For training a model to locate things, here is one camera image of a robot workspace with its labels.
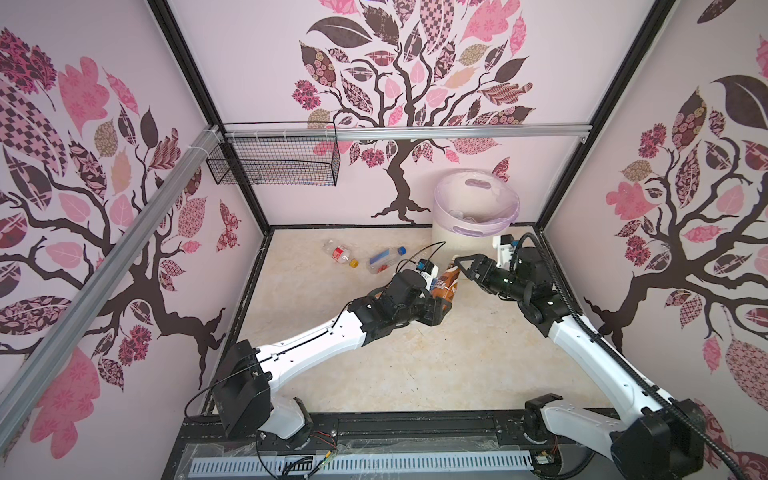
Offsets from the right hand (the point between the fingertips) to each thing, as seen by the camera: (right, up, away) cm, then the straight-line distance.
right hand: (461, 263), depth 75 cm
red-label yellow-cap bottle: (-37, +3, +31) cm, 49 cm away
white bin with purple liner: (+11, +20, +31) cm, 38 cm away
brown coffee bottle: (-4, -5, -2) cm, 7 cm away
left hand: (-5, -12, 0) cm, 13 cm away
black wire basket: (-55, +35, +20) cm, 68 cm away
